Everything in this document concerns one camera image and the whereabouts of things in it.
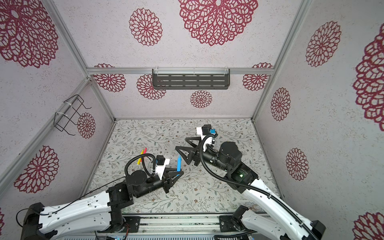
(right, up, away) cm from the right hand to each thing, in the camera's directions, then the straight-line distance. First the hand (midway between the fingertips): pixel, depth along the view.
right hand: (182, 141), depth 57 cm
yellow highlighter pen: (-30, -14, +39) cm, 51 cm away
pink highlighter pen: (-28, -9, +46) cm, 55 cm away
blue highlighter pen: (-2, -10, +4) cm, 11 cm away
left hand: (-1, -15, +9) cm, 17 cm away
